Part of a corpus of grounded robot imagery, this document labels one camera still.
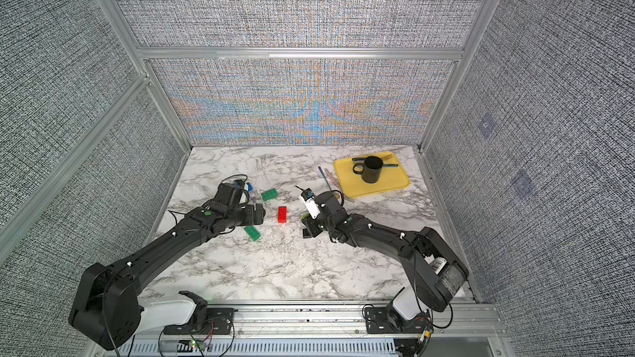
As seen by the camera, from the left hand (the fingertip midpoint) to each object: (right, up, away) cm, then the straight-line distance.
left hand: (258, 210), depth 86 cm
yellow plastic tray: (+54, +11, +23) cm, 60 cm away
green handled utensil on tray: (+42, +19, +31) cm, 56 cm away
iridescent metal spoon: (+23, +12, +24) cm, 36 cm away
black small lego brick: (+16, -9, +5) cm, 19 cm away
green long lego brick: (+1, +4, +17) cm, 17 cm away
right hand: (+16, -1, +1) cm, 16 cm away
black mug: (+43, +15, +17) cm, 49 cm away
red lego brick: (+7, -3, +9) cm, 12 cm away
